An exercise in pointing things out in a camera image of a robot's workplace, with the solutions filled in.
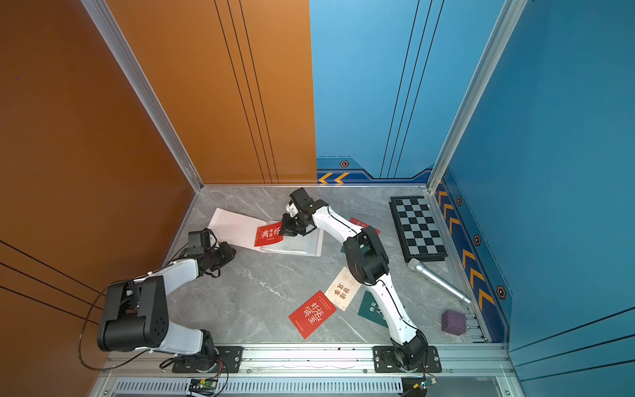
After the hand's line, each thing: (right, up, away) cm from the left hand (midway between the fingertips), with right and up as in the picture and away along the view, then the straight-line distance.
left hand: (236, 247), depth 95 cm
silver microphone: (+68, -6, -6) cm, 68 cm away
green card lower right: (+50, -19, -12) cm, 55 cm away
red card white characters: (+12, +5, +2) cm, 13 cm away
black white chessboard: (+72, +6, +5) cm, 73 cm away
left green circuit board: (-1, -37, -23) cm, 44 cm away
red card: (+31, -21, -13) cm, 39 cm away
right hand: (+17, +6, 0) cm, 18 cm away
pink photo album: (-3, +5, +10) cm, 12 cm away
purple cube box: (+75, -20, -20) cm, 80 cm away
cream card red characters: (+41, -14, -8) cm, 44 cm away
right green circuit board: (+61, -36, -26) cm, 75 cm away
